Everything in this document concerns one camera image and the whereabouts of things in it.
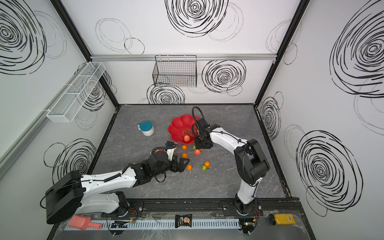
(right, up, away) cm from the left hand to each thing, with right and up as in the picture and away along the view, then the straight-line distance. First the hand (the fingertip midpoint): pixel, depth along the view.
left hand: (185, 159), depth 79 cm
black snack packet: (+1, -26, -10) cm, 28 cm away
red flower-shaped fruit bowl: (-7, +18, +28) cm, 34 cm away
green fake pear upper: (+5, +4, +13) cm, 14 cm away
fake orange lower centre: (+2, -6, +5) cm, 8 cm away
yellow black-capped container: (+45, -25, -11) cm, 53 cm away
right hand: (+6, +5, +11) cm, 14 cm away
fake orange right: (+12, -5, +8) cm, 15 cm away
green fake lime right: (+10, -7, +7) cm, 15 cm away
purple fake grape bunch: (0, +13, +21) cm, 24 cm away
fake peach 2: (+6, +1, +12) cm, 13 cm away
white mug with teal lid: (-27, +16, +18) cm, 36 cm away
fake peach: (0, +9, +18) cm, 20 cm away
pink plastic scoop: (-47, -26, -11) cm, 55 cm away
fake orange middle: (-1, -1, +12) cm, 12 cm away
